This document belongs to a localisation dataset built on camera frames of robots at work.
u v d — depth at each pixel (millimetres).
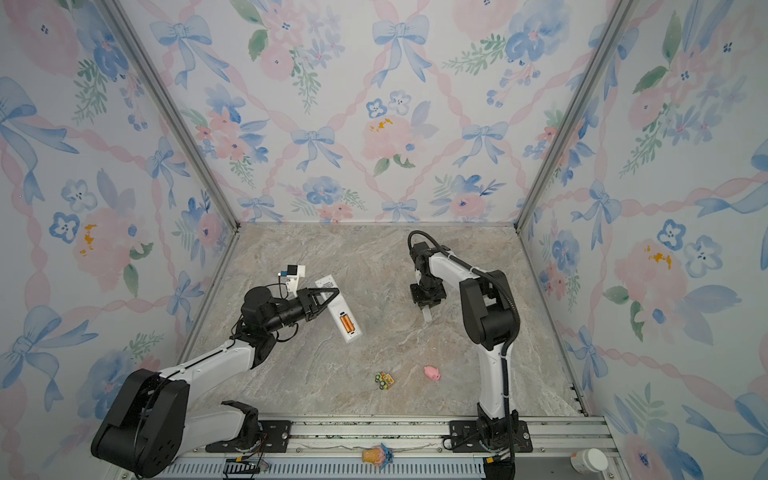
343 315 756
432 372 830
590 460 651
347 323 748
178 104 859
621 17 689
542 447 732
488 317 553
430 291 859
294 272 763
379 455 689
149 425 411
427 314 950
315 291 748
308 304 708
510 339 557
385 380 804
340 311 752
